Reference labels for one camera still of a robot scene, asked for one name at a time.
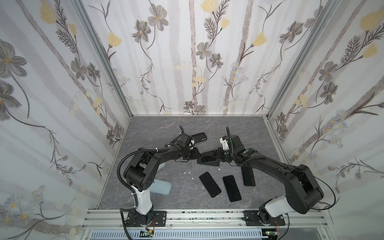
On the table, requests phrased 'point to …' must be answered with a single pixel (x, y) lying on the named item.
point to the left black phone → (210, 184)
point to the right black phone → (248, 177)
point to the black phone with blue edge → (209, 156)
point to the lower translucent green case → (161, 186)
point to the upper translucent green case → (161, 166)
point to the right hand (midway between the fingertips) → (209, 151)
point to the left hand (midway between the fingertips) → (198, 152)
